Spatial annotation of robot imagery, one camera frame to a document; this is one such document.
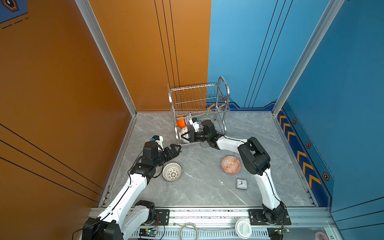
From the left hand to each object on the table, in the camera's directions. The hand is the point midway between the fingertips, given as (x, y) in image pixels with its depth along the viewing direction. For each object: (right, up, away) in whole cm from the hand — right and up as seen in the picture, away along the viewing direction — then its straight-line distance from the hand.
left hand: (176, 148), depth 81 cm
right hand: (+2, +5, +11) cm, 12 cm away
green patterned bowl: (+3, +9, +10) cm, 14 cm away
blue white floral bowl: (+8, +15, +8) cm, 18 cm away
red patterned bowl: (+32, -12, +9) cm, 35 cm away
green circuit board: (-12, -39, -11) cm, 42 cm away
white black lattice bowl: (-3, -15, +6) cm, 16 cm away
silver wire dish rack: (+7, +26, +8) cm, 28 cm away
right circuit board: (+52, -37, -12) cm, 65 cm away
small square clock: (+36, -20, +1) cm, 41 cm away
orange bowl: (+1, +14, +18) cm, 23 cm away
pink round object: (+68, -38, -13) cm, 79 cm away
